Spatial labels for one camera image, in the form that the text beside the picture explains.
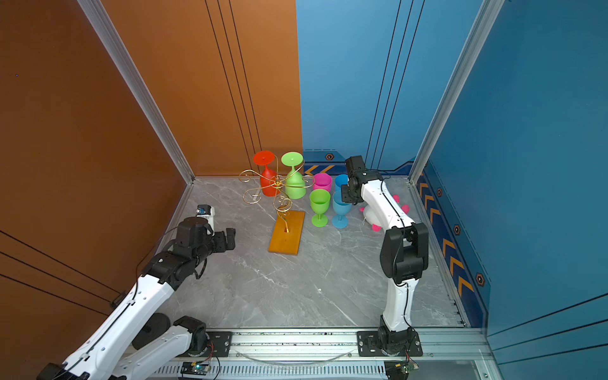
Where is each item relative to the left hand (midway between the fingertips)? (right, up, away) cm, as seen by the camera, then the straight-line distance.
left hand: (222, 228), depth 78 cm
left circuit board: (-5, -41, -8) cm, 42 cm away
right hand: (+45, +11, +16) cm, 49 cm away
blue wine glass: (+42, +18, +24) cm, 52 cm away
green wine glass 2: (+24, +16, +7) cm, 29 cm away
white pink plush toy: (+54, +2, +19) cm, 58 cm away
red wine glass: (+16, +16, -2) cm, 22 cm away
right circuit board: (+56, -41, -8) cm, 70 cm away
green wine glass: (+33, +9, +16) cm, 38 cm away
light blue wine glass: (+41, +6, +15) cm, 44 cm away
